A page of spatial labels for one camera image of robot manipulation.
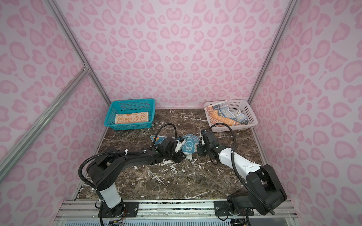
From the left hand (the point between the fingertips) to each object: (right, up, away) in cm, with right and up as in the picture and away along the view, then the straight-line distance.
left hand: (185, 152), depth 89 cm
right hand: (+10, +4, -1) cm, 11 cm away
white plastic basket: (+39, +33, +24) cm, 56 cm away
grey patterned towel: (+27, +26, +24) cm, 45 cm away
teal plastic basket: (-32, +33, +28) cm, 53 cm away
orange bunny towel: (-43, +23, +24) cm, 54 cm away
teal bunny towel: (+5, +6, +3) cm, 8 cm away
